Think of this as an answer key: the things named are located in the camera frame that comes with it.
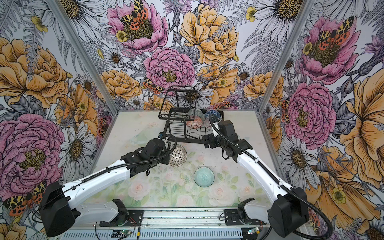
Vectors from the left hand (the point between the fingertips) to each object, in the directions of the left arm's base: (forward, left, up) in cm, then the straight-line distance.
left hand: (167, 156), depth 81 cm
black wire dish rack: (+17, -9, +8) cm, 21 cm away
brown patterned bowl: (0, -6, -2) cm, 6 cm away
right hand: (+6, -23, +6) cm, 25 cm away
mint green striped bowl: (-7, -20, -13) cm, 24 cm away
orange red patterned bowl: (+34, -14, -11) cm, 38 cm away
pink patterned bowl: (+31, -24, -10) cm, 40 cm away
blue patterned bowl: (+41, -28, -8) cm, 50 cm away
